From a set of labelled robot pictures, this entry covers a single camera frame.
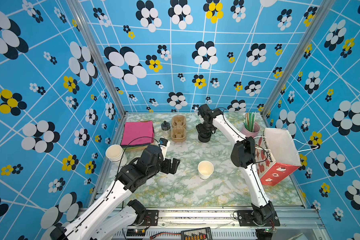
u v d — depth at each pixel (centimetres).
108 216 45
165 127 98
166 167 62
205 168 81
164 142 63
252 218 72
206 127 86
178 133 102
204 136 100
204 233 69
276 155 70
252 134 94
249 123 95
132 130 115
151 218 73
